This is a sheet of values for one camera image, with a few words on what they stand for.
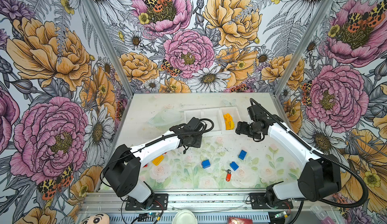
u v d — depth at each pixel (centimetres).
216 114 107
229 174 83
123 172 43
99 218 64
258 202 74
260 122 61
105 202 76
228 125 100
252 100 70
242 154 89
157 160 86
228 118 103
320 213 70
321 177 42
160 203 73
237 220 66
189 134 64
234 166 85
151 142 50
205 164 86
